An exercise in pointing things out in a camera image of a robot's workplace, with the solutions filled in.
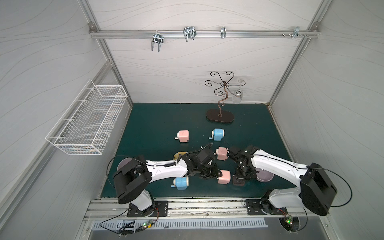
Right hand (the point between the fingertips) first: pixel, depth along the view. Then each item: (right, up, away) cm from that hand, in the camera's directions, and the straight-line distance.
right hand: (242, 178), depth 80 cm
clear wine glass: (+4, +49, +24) cm, 55 cm away
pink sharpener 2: (-10, +12, +5) cm, 17 cm away
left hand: (-12, +2, -4) cm, 13 cm away
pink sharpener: (-34, +21, +14) cm, 42 cm away
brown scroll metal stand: (-7, +35, +31) cm, 47 cm away
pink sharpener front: (-10, +2, -4) cm, 11 cm away
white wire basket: (-78, +29, -12) cm, 84 cm away
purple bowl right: (+12, +1, 0) cm, 12 cm away
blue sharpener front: (-33, 0, -6) cm, 34 cm away
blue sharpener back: (-11, +22, +15) cm, 29 cm away
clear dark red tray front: (-2, -2, +1) cm, 3 cm away
